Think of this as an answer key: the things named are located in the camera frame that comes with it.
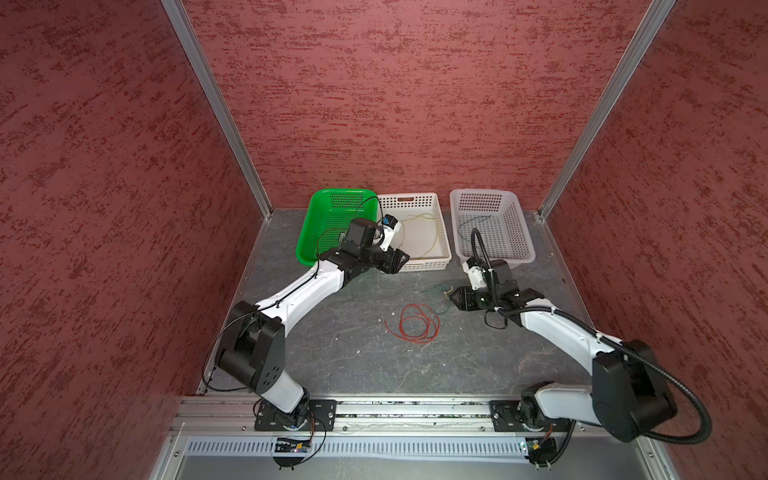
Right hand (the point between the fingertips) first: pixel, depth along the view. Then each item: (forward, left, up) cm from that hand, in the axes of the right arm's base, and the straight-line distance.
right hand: (457, 300), depth 88 cm
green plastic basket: (+40, +45, -5) cm, 61 cm away
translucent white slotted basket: (+39, -24, -7) cm, 46 cm away
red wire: (-4, +12, -6) cm, 14 cm away
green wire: (0, +3, 0) cm, 3 cm away
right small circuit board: (-36, -15, -8) cm, 40 cm away
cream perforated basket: (+33, +7, -7) cm, 35 cm away
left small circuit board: (-34, +48, -8) cm, 60 cm away
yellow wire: (+42, +11, -7) cm, 44 cm away
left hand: (+9, +18, +11) cm, 23 cm away
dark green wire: (+40, -15, -6) cm, 43 cm away
